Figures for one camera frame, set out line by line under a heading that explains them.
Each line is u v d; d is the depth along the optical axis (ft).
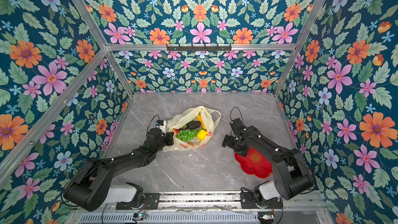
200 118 3.31
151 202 2.41
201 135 3.00
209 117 3.16
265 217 2.31
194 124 3.15
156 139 2.29
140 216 2.30
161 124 2.64
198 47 3.02
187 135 3.04
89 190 1.39
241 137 2.09
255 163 2.83
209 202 2.46
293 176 1.43
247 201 2.41
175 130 3.03
